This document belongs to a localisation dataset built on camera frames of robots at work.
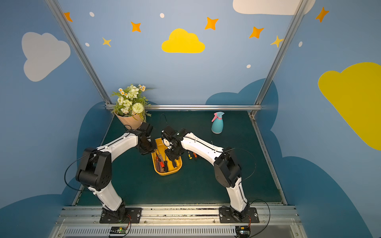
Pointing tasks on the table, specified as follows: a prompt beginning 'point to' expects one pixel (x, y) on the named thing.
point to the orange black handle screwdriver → (195, 155)
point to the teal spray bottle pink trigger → (217, 124)
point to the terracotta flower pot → (131, 122)
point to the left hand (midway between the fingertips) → (155, 148)
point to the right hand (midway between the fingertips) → (173, 155)
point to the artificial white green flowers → (133, 101)
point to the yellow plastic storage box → (162, 163)
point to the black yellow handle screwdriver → (189, 155)
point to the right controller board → (242, 231)
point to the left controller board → (118, 230)
